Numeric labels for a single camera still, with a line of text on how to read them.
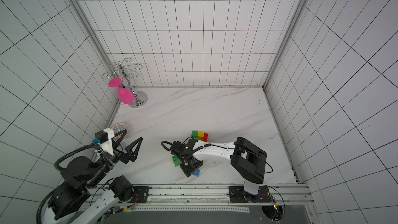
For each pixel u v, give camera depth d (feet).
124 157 1.70
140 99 3.66
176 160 2.55
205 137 2.98
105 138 1.59
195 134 2.98
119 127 3.09
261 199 2.35
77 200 1.42
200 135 2.97
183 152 1.93
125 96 3.03
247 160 1.45
